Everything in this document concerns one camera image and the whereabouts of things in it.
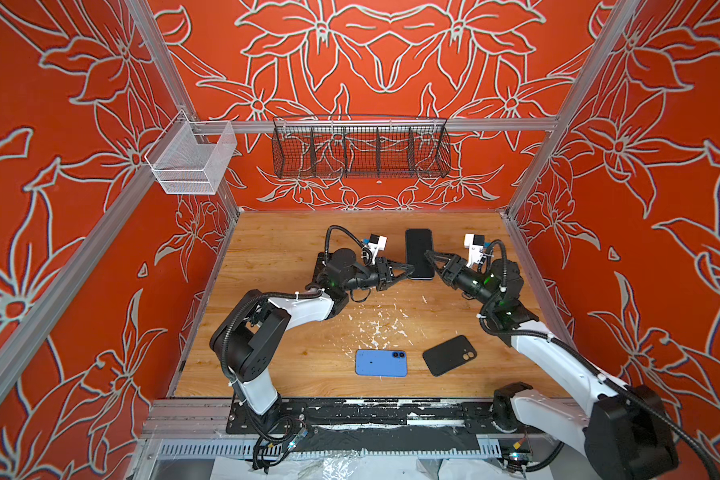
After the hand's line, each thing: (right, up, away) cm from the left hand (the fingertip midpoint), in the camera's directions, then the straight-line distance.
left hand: (413, 269), depth 74 cm
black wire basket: (-32, +39, +27) cm, 58 cm away
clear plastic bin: (-68, +34, +20) cm, 79 cm away
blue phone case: (-9, -27, +8) cm, 30 cm away
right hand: (+3, +3, 0) cm, 4 cm away
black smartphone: (+2, +7, +4) cm, 8 cm away
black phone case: (+13, -26, +11) cm, 31 cm away
